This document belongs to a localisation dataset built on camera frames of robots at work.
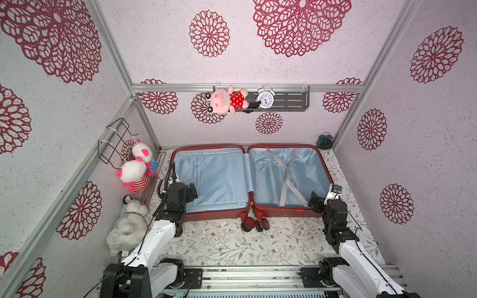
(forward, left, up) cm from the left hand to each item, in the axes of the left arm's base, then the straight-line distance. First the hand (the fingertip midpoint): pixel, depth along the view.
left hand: (183, 187), depth 86 cm
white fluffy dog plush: (-19, +17, 0) cm, 26 cm away
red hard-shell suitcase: (+9, -35, -11) cm, 38 cm away
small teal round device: (+40, -81, -9) cm, 91 cm away
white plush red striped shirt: (+4, +23, +5) cm, 24 cm away
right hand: (-3, -64, 0) cm, 65 cm away
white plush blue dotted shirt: (+16, +21, +6) cm, 27 cm away
